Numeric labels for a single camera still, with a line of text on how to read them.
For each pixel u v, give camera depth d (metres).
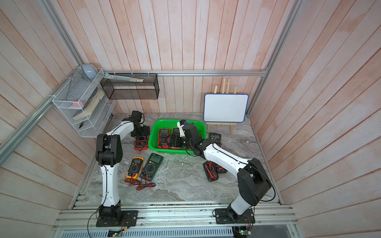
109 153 0.61
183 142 0.71
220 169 0.86
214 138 1.04
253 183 0.44
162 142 0.96
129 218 0.73
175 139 0.72
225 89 0.95
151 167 0.88
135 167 0.88
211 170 0.86
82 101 0.73
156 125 1.03
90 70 0.83
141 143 0.98
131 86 1.03
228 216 0.66
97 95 0.86
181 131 0.66
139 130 0.96
